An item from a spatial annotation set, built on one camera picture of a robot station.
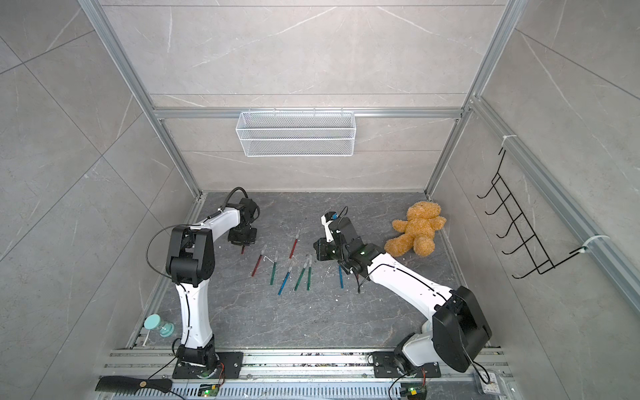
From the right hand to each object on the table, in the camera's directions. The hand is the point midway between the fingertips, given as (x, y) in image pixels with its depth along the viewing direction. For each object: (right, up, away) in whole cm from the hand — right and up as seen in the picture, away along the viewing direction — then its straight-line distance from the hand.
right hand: (317, 245), depth 81 cm
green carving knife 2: (-6, -12, +11) cm, 18 cm away
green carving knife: (-17, -12, +12) cm, 24 cm away
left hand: (-30, -1, +21) cm, 36 cm away
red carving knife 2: (-24, -10, +14) cm, 30 cm away
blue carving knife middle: (-12, -13, +11) cm, 21 cm away
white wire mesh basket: (-9, +44, +19) cm, 48 cm away
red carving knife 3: (-10, -3, +20) cm, 22 cm away
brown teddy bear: (+43, +8, +18) cm, 47 cm away
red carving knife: (-32, -4, +19) cm, 37 cm away
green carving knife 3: (-4, -16, +9) cm, 19 cm away
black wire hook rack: (+56, +3, -18) cm, 59 cm away
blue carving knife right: (+8, -11, +11) cm, 18 cm away
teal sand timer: (-49, -22, -8) cm, 54 cm away
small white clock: (+50, -38, -13) cm, 64 cm away
